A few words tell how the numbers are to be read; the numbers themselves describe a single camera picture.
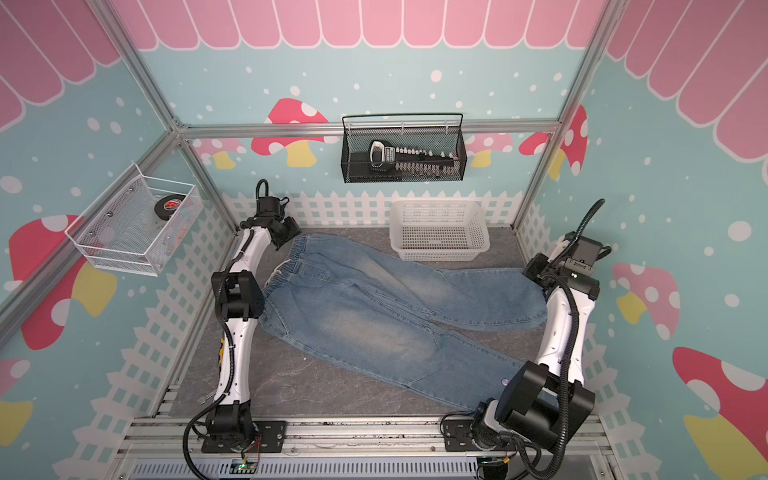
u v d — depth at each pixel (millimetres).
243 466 712
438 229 1201
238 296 702
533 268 698
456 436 741
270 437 751
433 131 906
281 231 935
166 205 791
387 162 872
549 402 437
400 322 943
